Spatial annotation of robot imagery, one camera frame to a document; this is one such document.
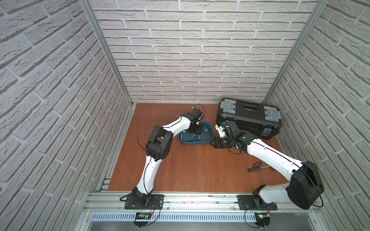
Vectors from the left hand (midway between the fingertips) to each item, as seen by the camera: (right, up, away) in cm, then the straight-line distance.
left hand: (201, 129), depth 100 cm
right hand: (+7, -6, -16) cm, 19 cm away
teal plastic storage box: (+4, -5, 0) cm, 6 cm away
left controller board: (-33, -42, -27) cm, 60 cm away
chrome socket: (+4, -1, +1) cm, 4 cm away
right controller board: (+28, -42, -30) cm, 59 cm away
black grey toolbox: (+38, +6, -12) cm, 41 cm away
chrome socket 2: (-6, -4, 0) cm, 7 cm away
